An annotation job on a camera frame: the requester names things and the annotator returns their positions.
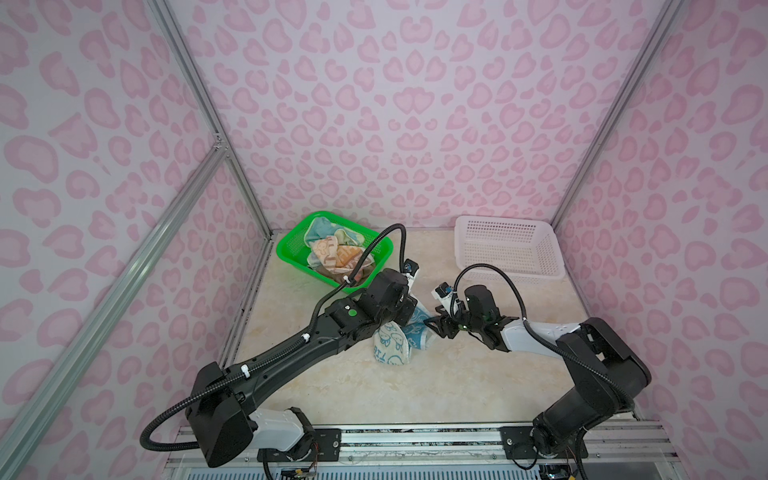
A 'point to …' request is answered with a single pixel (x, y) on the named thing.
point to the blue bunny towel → (392, 341)
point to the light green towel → (322, 227)
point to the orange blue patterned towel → (326, 254)
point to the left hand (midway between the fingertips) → (416, 296)
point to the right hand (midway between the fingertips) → (430, 312)
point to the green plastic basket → (294, 250)
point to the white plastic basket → (527, 249)
